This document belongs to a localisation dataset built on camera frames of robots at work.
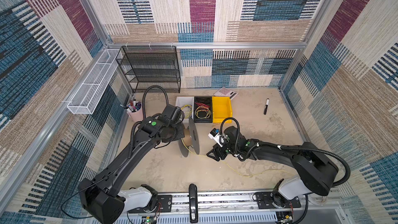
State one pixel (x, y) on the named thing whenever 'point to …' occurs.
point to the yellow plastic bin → (222, 109)
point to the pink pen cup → (134, 110)
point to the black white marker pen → (266, 106)
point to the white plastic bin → (180, 101)
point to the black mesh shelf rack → (150, 68)
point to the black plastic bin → (207, 100)
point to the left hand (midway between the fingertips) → (182, 131)
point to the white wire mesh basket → (84, 100)
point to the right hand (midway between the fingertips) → (212, 152)
